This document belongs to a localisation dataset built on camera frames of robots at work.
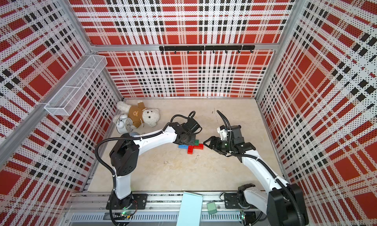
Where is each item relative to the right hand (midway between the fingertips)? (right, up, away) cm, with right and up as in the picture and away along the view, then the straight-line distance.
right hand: (209, 145), depth 80 cm
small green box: (0, -29, -9) cm, 30 cm away
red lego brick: (-11, -4, +8) cm, 14 cm away
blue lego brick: (-16, -3, +10) cm, 19 cm away
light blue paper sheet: (-10, -28, -11) cm, 32 cm away
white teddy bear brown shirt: (-47, +17, +21) cm, 55 cm away
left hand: (-10, +1, +9) cm, 14 cm away
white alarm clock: (-54, +10, +13) cm, 56 cm away
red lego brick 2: (-5, -3, +11) cm, 12 cm away
